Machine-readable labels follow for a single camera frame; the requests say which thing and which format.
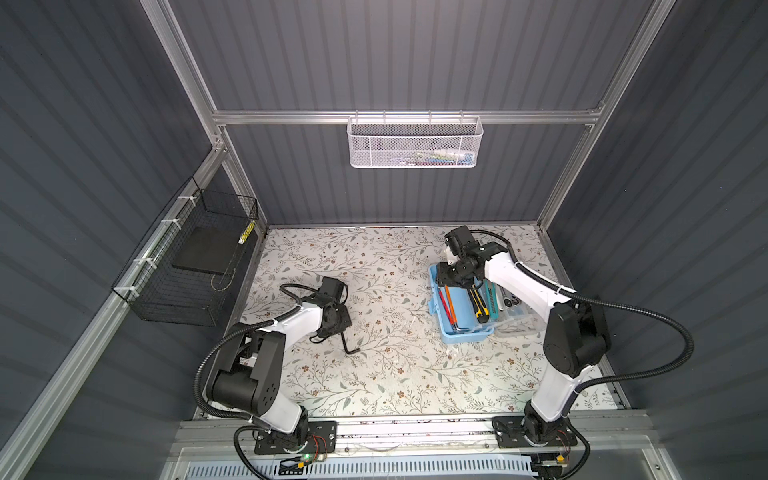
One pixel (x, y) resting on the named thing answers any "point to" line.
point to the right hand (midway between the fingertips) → (445, 280)
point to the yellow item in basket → (247, 232)
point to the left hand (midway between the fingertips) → (343, 324)
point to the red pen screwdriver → (446, 307)
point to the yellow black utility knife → (478, 304)
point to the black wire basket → (182, 272)
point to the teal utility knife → (492, 299)
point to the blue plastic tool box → (463, 312)
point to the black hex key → (356, 350)
